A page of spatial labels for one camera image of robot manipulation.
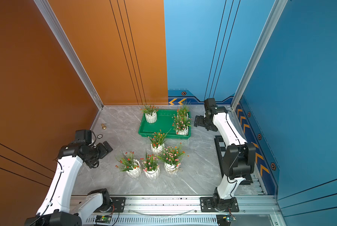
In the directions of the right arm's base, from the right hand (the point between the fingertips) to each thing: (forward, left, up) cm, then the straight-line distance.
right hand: (203, 125), depth 89 cm
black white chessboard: (-10, -12, -12) cm, 20 cm away
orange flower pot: (+11, +12, 0) cm, 17 cm away
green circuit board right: (-48, -8, -17) cm, 51 cm away
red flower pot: (+17, +36, -6) cm, 40 cm away
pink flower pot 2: (-28, +30, -1) cm, 41 cm away
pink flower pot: (+2, +14, +1) cm, 14 cm away
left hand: (-18, +56, 0) cm, 59 cm away
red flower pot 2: (-10, +28, -3) cm, 30 cm away
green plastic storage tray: (+17, +27, -19) cm, 37 cm away
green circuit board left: (-48, +54, -17) cm, 74 cm away
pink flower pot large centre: (-21, +20, 0) cm, 29 cm away
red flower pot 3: (-24, +44, -6) cm, 50 cm away
